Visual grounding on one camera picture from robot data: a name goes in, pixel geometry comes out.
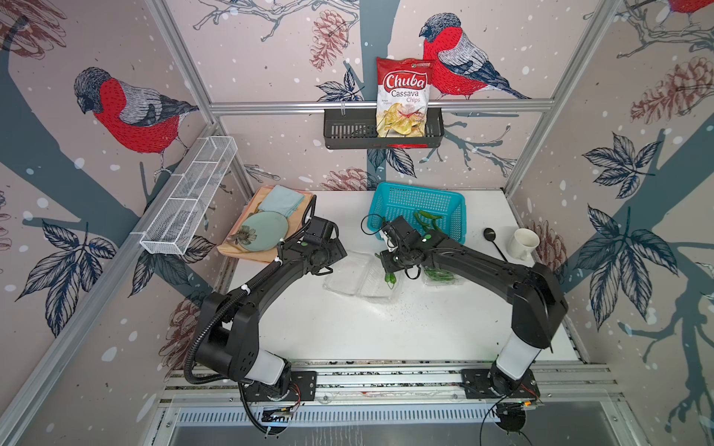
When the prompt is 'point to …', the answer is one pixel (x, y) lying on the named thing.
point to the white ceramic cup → (522, 243)
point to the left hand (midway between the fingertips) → (340, 249)
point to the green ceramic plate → (262, 230)
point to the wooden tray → (229, 243)
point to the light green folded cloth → (282, 200)
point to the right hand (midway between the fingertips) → (383, 261)
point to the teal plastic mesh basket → (390, 199)
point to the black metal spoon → (490, 235)
